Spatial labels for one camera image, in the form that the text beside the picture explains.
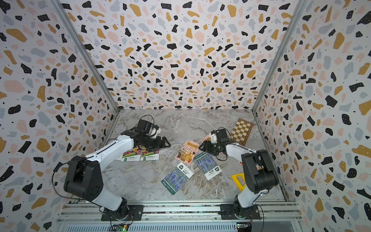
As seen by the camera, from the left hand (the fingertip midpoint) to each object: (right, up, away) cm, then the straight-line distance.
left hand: (166, 145), depth 86 cm
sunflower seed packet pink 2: (+26, +3, +19) cm, 32 cm away
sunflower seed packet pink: (+12, -6, +12) cm, 18 cm away
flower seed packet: (-15, -8, +9) cm, 19 cm away
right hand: (+22, -3, +7) cm, 24 cm away
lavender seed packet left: (+7, -20, 0) cm, 21 cm away
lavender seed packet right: (+25, -14, +5) cm, 29 cm away
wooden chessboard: (+51, +7, +21) cm, 56 cm away
